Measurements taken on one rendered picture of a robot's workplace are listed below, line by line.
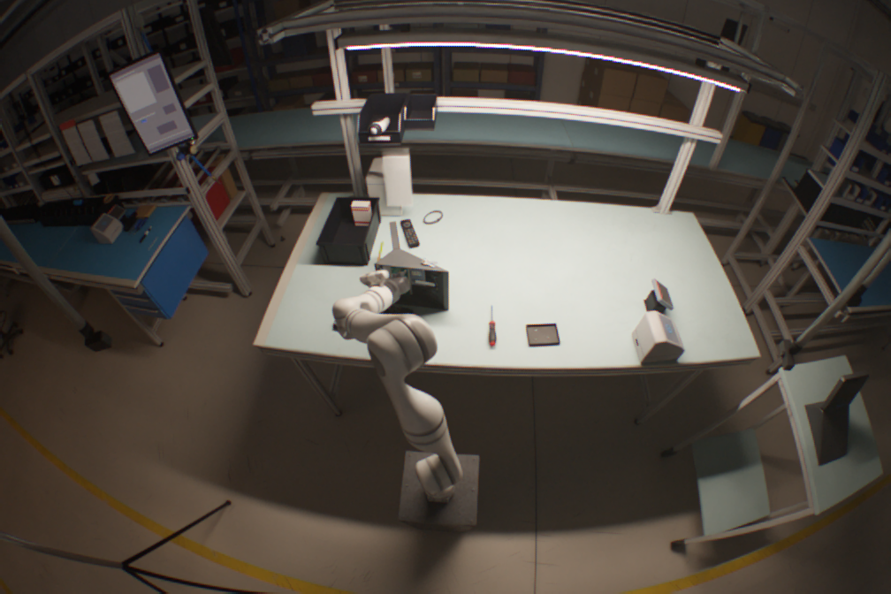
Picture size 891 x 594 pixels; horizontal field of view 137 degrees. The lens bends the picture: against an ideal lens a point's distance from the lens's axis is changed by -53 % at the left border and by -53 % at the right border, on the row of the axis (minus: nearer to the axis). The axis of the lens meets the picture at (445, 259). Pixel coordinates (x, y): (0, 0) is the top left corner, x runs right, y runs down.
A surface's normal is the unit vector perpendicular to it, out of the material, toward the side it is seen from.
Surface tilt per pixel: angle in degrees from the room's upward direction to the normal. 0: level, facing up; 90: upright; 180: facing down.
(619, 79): 90
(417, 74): 90
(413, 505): 0
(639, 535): 0
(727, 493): 0
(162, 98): 101
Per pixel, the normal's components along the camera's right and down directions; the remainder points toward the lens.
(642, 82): -0.06, 0.73
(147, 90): 0.36, 0.80
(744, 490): -0.01, -0.69
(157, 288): 1.00, 0.04
